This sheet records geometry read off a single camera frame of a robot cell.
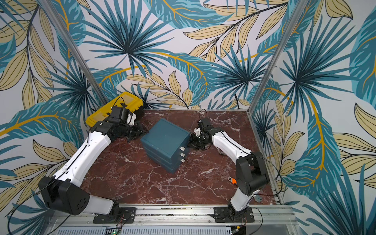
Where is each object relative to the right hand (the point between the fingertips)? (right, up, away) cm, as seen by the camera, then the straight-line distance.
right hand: (187, 145), depth 86 cm
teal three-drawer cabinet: (-11, +2, -12) cm, 16 cm away
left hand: (-21, +8, -8) cm, 24 cm away
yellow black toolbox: (-39, +28, +15) cm, 50 cm away
